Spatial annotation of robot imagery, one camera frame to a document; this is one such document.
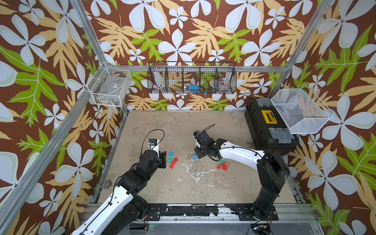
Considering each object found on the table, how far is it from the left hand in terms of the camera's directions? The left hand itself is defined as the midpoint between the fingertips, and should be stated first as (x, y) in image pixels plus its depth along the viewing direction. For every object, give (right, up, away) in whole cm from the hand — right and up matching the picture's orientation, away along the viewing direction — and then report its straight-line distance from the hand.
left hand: (164, 150), depth 76 cm
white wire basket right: (+78, +22, +5) cm, 81 cm away
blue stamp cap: (+2, -5, +20) cm, 20 cm away
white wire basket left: (-34, +37, +10) cm, 52 cm away
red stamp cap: (+2, -12, +14) cm, 19 cm away
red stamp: (+35, -13, +12) cm, 39 cm away
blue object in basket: (+16, +38, +17) cm, 44 cm away
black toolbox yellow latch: (+61, +11, +11) cm, 63 cm away
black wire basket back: (+16, +47, +24) cm, 55 cm away
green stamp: (+32, -10, +14) cm, 36 cm away
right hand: (+18, -2, +14) cm, 23 cm away
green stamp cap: (+1, -9, +17) cm, 19 cm away
